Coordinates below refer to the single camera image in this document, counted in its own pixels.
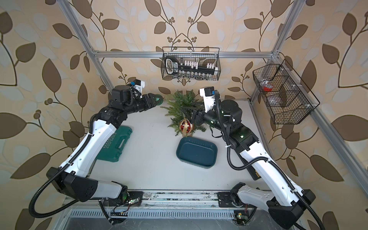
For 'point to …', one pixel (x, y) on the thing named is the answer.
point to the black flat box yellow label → (251, 170)
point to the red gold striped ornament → (185, 127)
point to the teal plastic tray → (196, 152)
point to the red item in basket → (267, 89)
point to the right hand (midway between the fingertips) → (186, 106)
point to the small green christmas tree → (177, 100)
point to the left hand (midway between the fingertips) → (157, 96)
